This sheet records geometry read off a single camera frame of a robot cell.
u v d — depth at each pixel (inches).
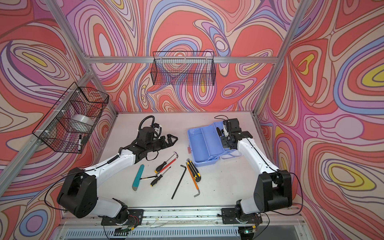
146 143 25.9
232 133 25.1
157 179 33.3
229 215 28.8
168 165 35.8
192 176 34.0
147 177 34.0
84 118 28.9
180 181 33.4
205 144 35.8
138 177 33.9
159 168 34.9
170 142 29.9
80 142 28.3
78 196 16.6
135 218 28.5
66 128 28.9
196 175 33.9
